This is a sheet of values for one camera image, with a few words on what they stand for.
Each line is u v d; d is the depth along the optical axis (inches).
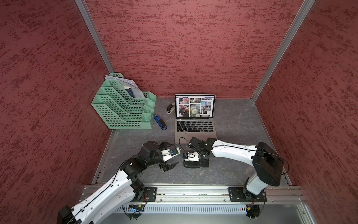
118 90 40.6
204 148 24.1
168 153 24.5
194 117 41.8
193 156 28.8
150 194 29.1
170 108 43.1
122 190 23.6
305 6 27.9
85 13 28.7
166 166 26.2
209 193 29.8
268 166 17.9
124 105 41.6
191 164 32.9
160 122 40.6
